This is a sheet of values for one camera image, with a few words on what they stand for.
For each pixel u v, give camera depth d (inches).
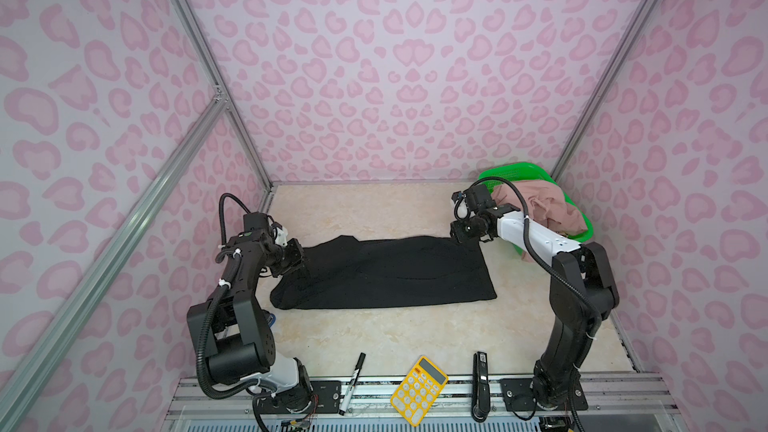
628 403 28.5
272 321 33.8
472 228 32.1
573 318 19.3
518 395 29.2
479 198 29.6
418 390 28.9
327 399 28.7
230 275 19.5
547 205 35.6
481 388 28.4
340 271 36.5
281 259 29.3
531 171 45.3
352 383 29.4
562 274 19.0
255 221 27.6
